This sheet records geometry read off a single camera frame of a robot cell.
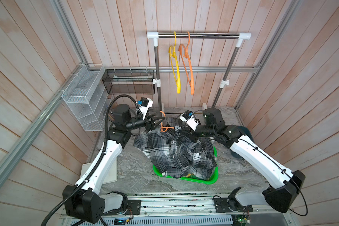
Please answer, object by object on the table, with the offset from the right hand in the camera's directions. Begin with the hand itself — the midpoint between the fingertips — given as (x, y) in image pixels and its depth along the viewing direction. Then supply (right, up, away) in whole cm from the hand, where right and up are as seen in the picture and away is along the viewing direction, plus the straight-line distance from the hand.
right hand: (180, 129), depth 71 cm
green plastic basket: (+6, -27, +5) cm, 28 cm away
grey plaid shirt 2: (-4, -10, -1) cm, 11 cm away
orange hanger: (-8, 0, 0) cm, 8 cm away
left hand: (-10, +6, -3) cm, 12 cm away
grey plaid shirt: (-1, -17, -4) cm, 18 cm away
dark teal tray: (+49, -3, +27) cm, 56 cm away
